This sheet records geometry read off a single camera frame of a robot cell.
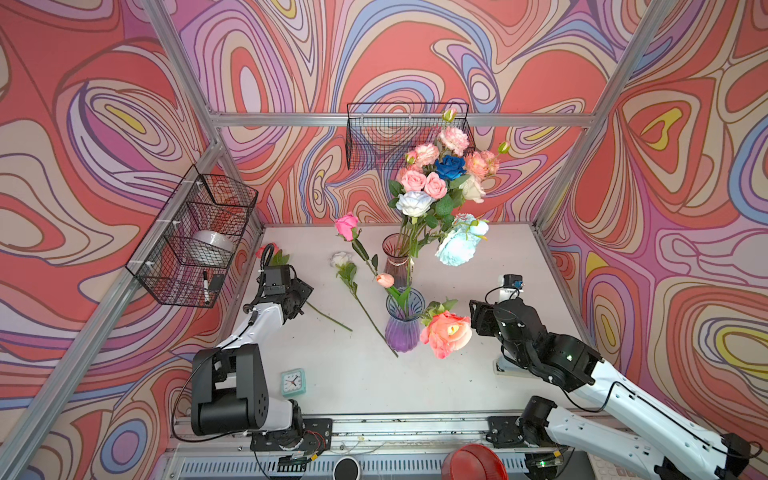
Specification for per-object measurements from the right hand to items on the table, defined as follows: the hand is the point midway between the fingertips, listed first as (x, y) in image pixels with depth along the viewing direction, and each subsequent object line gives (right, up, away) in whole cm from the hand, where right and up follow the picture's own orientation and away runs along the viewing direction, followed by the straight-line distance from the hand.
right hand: (482, 311), depth 73 cm
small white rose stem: (-38, +9, +32) cm, 51 cm away
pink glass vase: (-21, +16, +18) cm, 32 cm away
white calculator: (+26, -35, -6) cm, 44 cm away
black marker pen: (-68, +6, -1) cm, 68 cm away
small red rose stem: (-64, +13, +34) cm, 73 cm away
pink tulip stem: (-24, +8, -5) cm, 26 cm away
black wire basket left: (-73, +13, -2) cm, 74 cm away
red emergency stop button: (-3, -36, -3) cm, 36 cm away
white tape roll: (-67, +17, -1) cm, 69 cm away
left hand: (-49, +4, +19) cm, 52 cm away
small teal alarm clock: (-49, -21, +7) cm, 54 cm away
